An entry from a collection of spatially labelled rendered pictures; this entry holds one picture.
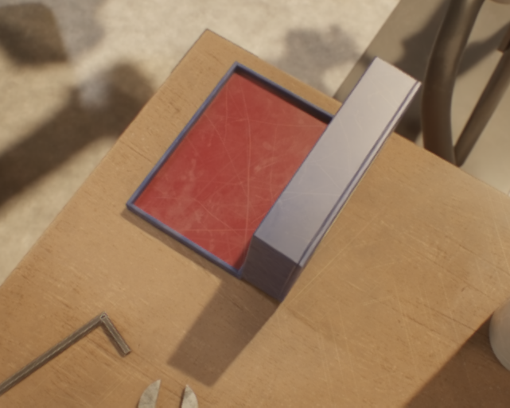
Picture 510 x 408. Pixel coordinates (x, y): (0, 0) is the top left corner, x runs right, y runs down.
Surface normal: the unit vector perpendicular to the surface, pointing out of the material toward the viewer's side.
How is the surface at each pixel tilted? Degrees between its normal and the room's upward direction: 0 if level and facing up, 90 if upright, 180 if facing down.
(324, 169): 6
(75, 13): 0
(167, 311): 0
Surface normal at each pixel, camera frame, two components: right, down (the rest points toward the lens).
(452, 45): 0.00, 0.18
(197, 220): 0.00, -0.39
